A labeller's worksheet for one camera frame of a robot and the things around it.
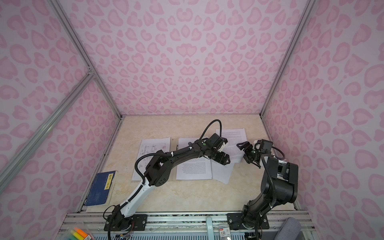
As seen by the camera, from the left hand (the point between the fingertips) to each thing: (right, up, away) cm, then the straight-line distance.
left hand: (226, 159), depth 92 cm
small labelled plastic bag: (-5, -29, -23) cm, 37 cm away
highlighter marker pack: (-73, -31, -22) cm, 83 cm away
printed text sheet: (-20, -6, -1) cm, 21 cm away
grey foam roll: (+25, -28, -24) cm, 44 cm away
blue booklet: (-71, -15, -9) cm, 73 cm away
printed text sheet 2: (+9, +13, +12) cm, 20 cm away
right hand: (+9, +7, +1) cm, 12 cm away
